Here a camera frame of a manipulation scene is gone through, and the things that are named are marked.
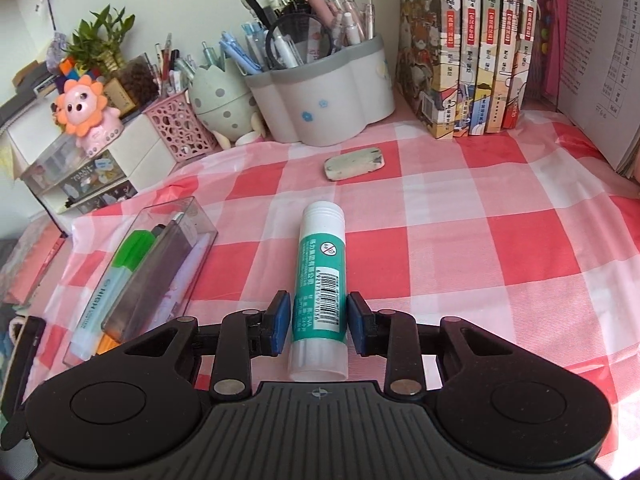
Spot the black box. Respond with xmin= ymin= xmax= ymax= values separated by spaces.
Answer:
xmin=12 ymin=60 xmax=61 ymax=96

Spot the pink perforated pen holder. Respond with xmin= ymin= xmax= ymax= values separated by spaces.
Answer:
xmin=145 ymin=91 xmax=221 ymax=163

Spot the black phone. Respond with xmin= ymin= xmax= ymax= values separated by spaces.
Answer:
xmin=0 ymin=315 xmax=48 ymax=418

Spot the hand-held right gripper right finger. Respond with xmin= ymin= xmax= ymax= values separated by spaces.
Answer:
xmin=346 ymin=291 xmax=511 ymax=397

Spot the magnifying glass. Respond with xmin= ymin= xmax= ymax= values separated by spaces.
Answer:
xmin=265 ymin=14 xmax=335 ymax=68

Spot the purple cartoon glitter pen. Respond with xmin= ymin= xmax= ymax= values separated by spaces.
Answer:
xmin=150 ymin=237 xmax=211 ymax=321

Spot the clear jar with brown contents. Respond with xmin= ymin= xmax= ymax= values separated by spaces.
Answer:
xmin=112 ymin=52 xmax=161 ymax=111

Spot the small yellow box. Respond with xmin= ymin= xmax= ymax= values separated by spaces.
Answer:
xmin=102 ymin=77 xmax=138 ymax=116

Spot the pink folder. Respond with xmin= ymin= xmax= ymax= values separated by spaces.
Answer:
xmin=542 ymin=0 xmax=568 ymax=106

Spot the green highlighter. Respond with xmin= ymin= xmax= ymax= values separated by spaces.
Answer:
xmin=70 ymin=230 xmax=156 ymax=356

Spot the clear storage box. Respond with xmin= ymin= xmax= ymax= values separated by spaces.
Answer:
xmin=22 ymin=137 xmax=86 ymax=181

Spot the green bamboo plant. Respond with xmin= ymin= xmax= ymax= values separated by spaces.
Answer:
xmin=67 ymin=5 xmax=136 ymax=73

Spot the bunch of pens, egg holder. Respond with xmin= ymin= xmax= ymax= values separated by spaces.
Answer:
xmin=172 ymin=40 xmax=221 ymax=81

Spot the grey flower-shaped pen holder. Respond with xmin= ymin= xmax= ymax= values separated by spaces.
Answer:
xmin=244 ymin=34 xmax=396 ymax=146

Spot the white drawer organizer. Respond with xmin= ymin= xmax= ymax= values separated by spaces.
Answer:
xmin=20 ymin=110 xmax=178 ymax=216

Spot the stack of printed papers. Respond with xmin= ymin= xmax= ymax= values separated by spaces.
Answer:
xmin=555 ymin=0 xmax=640 ymax=181

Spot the white eraser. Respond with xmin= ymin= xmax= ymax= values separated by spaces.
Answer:
xmin=324 ymin=145 xmax=386 ymax=182

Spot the colourful puzzle cube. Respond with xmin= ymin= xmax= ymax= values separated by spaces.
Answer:
xmin=57 ymin=57 xmax=83 ymax=81

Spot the comic book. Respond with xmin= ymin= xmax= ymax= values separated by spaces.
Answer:
xmin=484 ymin=0 xmax=525 ymax=133
xmin=452 ymin=0 xmax=486 ymax=138
xmin=500 ymin=0 xmax=546 ymax=131
xmin=397 ymin=0 xmax=468 ymax=138
xmin=470 ymin=0 xmax=506 ymax=136

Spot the pink lion toy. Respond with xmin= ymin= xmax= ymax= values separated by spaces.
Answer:
xmin=52 ymin=74 xmax=123 ymax=157

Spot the pink checkered tablecloth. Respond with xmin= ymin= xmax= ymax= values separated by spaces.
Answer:
xmin=30 ymin=110 xmax=640 ymax=411

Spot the bunch of pens, grey holder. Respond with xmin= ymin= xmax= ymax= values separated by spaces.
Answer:
xmin=220 ymin=0 xmax=376 ymax=73

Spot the egg-shaped pen holder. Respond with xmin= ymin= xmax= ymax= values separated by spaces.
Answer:
xmin=189 ymin=57 xmax=266 ymax=148

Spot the pile of pink books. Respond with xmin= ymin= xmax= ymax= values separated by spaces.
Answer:
xmin=0 ymin=220 xmax=68 ymax=311

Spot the clear plastic pencil box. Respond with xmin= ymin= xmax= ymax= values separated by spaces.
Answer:
xmin=62 ymin=197 xmax=219 ymax=366

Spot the green label glue stick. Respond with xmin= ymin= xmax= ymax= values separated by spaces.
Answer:
xmin=287 ymin=201 xmax=348 ymax=381

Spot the bunch of pens, pink holder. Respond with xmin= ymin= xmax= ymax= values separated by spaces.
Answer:
xmin=152 ymin=32 xmax=183 ymax=101

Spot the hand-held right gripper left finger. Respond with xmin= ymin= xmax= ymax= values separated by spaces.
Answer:
xmin=120 ymin=290 xmax=292 ymax=402

